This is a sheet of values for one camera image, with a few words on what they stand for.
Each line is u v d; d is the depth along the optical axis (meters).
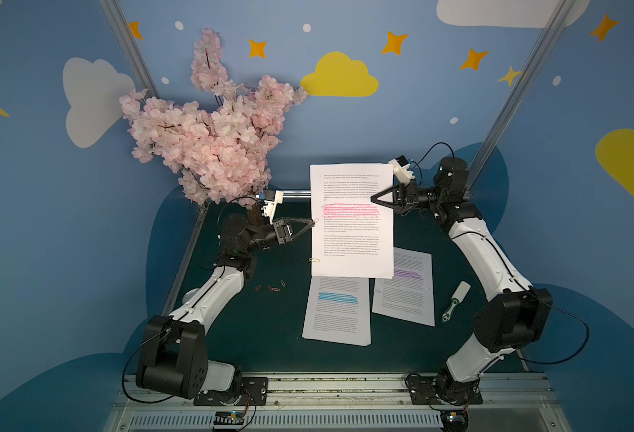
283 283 0.96
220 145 0.65
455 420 0.73
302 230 0.69
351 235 0.68
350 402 0.73
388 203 0.65
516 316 0.45
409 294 0.95
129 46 0.75
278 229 0.64
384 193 0.66
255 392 0.74
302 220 0.69
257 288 0.95
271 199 0.66
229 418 0.73
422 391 0.74
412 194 0.62
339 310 0.91
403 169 0.67
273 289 0.96
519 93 0.85
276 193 0.67
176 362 0.41
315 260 0.69
